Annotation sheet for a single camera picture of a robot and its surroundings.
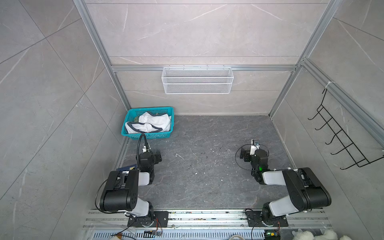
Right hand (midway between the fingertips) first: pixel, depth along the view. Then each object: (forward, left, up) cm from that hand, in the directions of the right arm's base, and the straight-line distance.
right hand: (249, 146), depth 94 cm
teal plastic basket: (+29, +83, +3) cm, 88 cm away
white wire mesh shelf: (+39, +32, +24) cm, 56 cm away
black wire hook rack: (-22, -32, +26) cm, 47 cm away
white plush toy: (-46, -25, -3) cm, 53 cm away
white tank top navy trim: (+19, +67, +3) cm, 70 cm away
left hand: (-1, +65, +1) cm, 65 cm away
